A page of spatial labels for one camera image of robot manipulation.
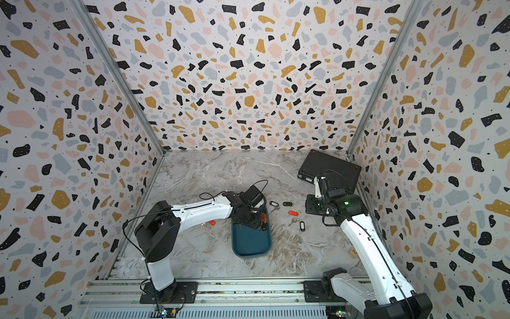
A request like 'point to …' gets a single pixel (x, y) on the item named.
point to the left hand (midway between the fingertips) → (260, 222)
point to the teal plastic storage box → (249, 241)
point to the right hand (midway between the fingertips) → (309, 203)
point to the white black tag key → (275, 204)
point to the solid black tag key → (288, 204)
